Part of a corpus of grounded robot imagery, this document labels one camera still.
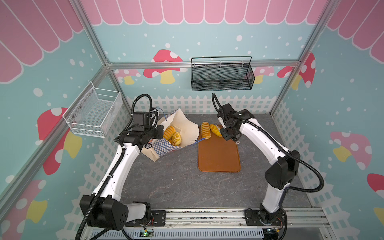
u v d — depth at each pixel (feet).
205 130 3.45
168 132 3.24
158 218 2.44
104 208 1.26
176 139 3.06
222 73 3.08
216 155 3.16
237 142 2.39
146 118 1.94
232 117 1.91
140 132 1.84
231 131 2.44
